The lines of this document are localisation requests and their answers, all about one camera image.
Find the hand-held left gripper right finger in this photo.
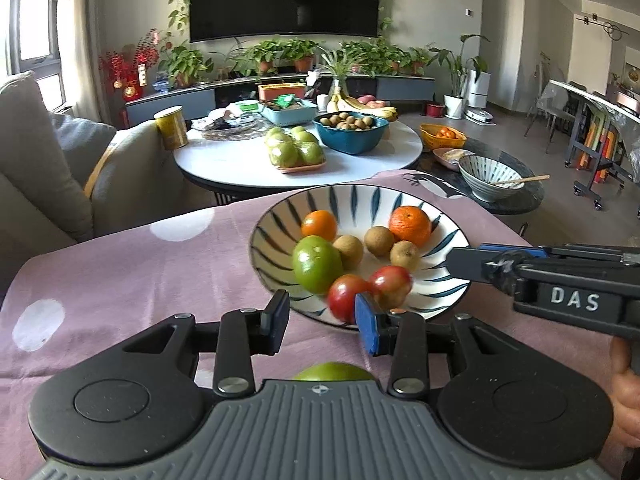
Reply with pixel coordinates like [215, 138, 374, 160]
[354, 292, 521, 398]

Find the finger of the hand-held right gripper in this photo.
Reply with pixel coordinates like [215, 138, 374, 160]
[477, 243, 546, 256]
[445, 246, 521, 293]

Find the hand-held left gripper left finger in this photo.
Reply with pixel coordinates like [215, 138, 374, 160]
[120, 289, 292, 397]

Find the red apple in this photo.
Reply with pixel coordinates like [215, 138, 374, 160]
[369, 266, 414, 311]
[328, 275, 371, 323]

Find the green apple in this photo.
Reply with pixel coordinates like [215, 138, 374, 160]
[292, 236, 344, 295]
[292, 362, 376, 382]

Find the brown kiwi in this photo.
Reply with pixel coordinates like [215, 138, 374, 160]
[332, 235, 364, 270]
[390, 241, 422, 273]
[364, 226, 397, 257]

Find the large orange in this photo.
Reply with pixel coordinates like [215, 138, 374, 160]
[388, 206, 432, 248]

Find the small orange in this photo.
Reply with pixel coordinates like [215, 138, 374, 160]
[301, 210, 338, 242]

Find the large striped ceramic bowl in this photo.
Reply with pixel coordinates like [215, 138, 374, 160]
[248, 185, 472, 330]

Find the person's right hand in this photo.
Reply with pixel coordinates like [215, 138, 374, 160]
[610, 336, 640, 448]

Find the black round table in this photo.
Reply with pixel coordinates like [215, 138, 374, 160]
[410, 140, 545, 216]

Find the wooden spoon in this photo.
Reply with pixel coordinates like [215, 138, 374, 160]
[495, 175, 551, 189]

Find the small striped bowl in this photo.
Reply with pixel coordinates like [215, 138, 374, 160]
[458, 155, 526, 203]

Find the pink plate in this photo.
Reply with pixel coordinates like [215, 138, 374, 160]
[432, 147, 476, 171]

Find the orange basket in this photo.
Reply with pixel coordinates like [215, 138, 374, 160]
[419, 123, 467, 153]

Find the clear chair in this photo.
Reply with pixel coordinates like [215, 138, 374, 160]
[524, 87, 576, 153]

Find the pink dotted tablecloth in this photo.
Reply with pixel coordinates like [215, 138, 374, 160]
[0, 170, 640, 480]

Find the dining table with clear cover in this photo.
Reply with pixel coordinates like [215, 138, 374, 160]
[547, 79, 640, 211]

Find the white vacuum dock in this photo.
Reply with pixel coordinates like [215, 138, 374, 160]
[465, 70, 492, 109]

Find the white round table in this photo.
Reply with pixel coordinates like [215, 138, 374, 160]
[173, 110, 423, 193]

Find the tray of green apples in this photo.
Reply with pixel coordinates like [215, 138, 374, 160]
[265, 126, 328, 173]

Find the blue bowl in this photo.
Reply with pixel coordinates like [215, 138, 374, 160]
[313, 112, 390, 155]

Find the tall plant in white pot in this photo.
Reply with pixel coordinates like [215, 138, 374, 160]
[429, 34, 492, 120]

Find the pile of kiwis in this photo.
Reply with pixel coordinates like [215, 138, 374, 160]
[320, 112, 376, 132]

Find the bunch of bananas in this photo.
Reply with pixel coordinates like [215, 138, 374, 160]
[327, 87, 398, 122]

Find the glass tray with snacks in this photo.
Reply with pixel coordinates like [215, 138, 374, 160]
[192, 109, 266, 141]

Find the light blue basket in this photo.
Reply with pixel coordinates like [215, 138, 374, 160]
[259, 99, 319, 127]

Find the potted green plant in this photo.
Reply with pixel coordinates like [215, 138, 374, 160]
[160, 42, 214, 88]
[405, 46, 432, 77]
[340, 39, 406, 75]
[245, 40, 286, 75]
[285, 39, 321, 73]

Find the gold can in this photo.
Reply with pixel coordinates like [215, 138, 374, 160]
[153, 105, 189, 151]

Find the orange box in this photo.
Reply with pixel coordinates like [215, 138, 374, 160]
[257, 82, 307, 102]

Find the spider plant in vase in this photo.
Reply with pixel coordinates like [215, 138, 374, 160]
[320, 50, 362, 98]

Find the grey television cabinet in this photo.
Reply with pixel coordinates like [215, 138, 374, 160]
[125, 74, 436, 128]

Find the grey-blue cushion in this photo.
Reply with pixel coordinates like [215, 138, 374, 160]
[50, 112, 118, 201]

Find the grey sofa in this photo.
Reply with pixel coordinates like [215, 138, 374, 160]
[0, 71, 176, 281]

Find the red berry decoration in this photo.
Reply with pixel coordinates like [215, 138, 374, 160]
[99, 30, 161, 103]

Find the black television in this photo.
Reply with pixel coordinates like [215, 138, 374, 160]
[189, 0, 382, 43]

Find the green ivy vine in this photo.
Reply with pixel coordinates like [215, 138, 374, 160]
[167, 0, 396, 42]

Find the beige curtain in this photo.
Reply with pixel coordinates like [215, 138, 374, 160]
[57, 0, 110, 121]

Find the window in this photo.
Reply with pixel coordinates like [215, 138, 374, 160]
[10, 0, 76, 111]

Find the black wall lamp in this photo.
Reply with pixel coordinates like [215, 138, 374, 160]
[575, 12, 632, 44]

